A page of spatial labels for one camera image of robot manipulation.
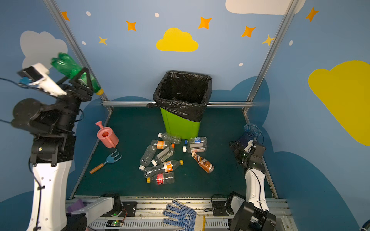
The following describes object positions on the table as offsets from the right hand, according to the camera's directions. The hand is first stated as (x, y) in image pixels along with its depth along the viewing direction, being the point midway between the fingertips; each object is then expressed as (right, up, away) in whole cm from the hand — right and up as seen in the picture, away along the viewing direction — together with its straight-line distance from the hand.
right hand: (234, 145), depth 84 cm
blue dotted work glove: (-28, -35, -12) cm, 46 cm away
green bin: (-29, +10, +13) cm, 34 cm away
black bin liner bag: (-30, +35, +20) cm, 50 cm away
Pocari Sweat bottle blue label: (-53, -9, +5) cm, 54 cm away
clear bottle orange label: (-41, -13, 0) cm, 43 cm away
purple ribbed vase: (+11, +9, 0) cm, 14 cm away
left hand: (-62, +31, -37) cm, 79 cm away
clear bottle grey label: (-21, -3, +10) cm, 24 cm away
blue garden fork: (-79, -10, +8) cm, 80 cm away
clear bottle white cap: (-40, +3, +15) cm, 43 cm away
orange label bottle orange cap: (-45, -1, +10) cm, 46 cm away
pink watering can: (-80, +5, +7) cm, 80 cm away
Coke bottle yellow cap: (-42, -17, -6) cm, 45 cm away
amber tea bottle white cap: (-17, -12, +1) cm, 21 cm away
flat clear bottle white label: (-43, -8, +7) cm, 45 cm away
